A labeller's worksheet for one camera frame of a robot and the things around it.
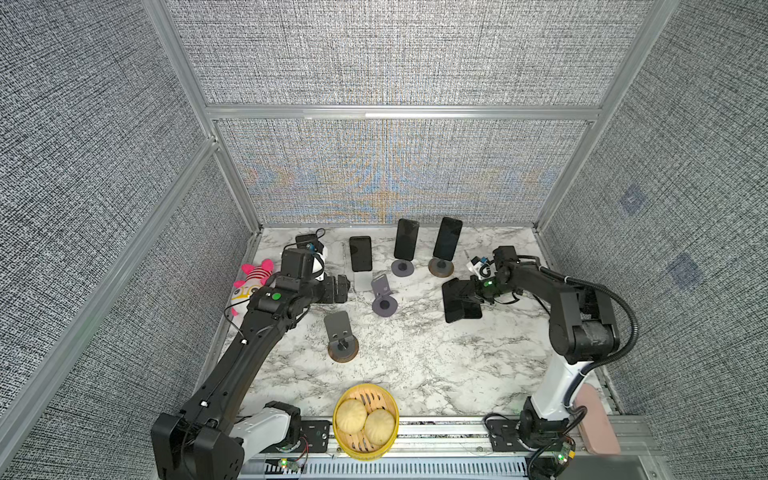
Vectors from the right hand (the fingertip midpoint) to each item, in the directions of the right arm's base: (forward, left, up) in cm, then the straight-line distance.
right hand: (460, 295), depth 96 cm
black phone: (+13, +48, +12) cm, 52 cm away
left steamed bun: (-35, +32, +3) cm, 48 cm away
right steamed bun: (-38, +25, +3) cm, 46 cm away
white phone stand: (+9, +32, -5) cm, 34 cm away
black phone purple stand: (-3, +1, +2) cm, 4 cm away
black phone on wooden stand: (+18, +3, +8) cm, 20 cm away
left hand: (-7, +37, +17) cm, 42 cm away
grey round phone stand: (+13, +18, -2) cm, 22 cm away
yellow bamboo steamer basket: (-41, +30, -1) cm, 51 cm away
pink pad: (-37, -28, -2) cm, 46 cm away
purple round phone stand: (-1, +24, -3) cm, 24 cm away
